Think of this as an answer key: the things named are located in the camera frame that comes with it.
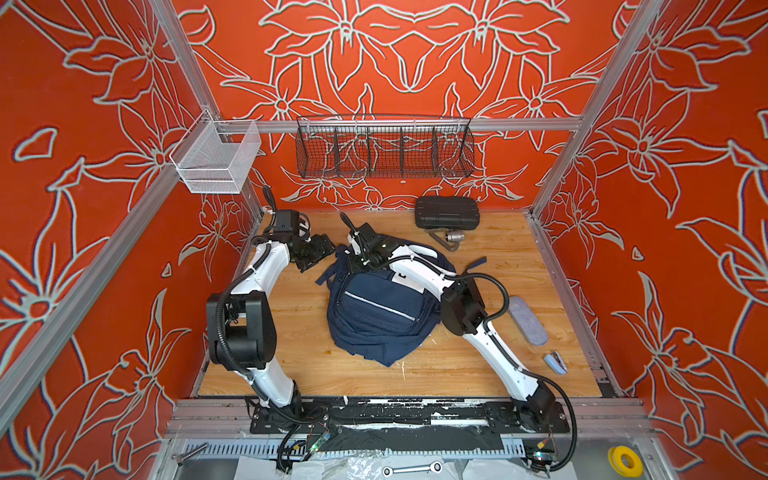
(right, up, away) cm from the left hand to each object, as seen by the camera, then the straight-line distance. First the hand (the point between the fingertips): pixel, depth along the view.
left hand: (326, 250), depth 90 cm
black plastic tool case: (+43, +14, +25) cm, 52 cm away
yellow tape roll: (+74, -48, -23) cm, 91 cm away
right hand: (+4, -6, +7) cm, 10 cm away
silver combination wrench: (+29, -49, -23) cm, 62 cm away
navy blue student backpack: (+17, -18, -6) cm, 26 cm away
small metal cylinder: (+44, +4, +17) cm, 47 cm away
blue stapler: (+65, -30, -10) cm, 72 cm away
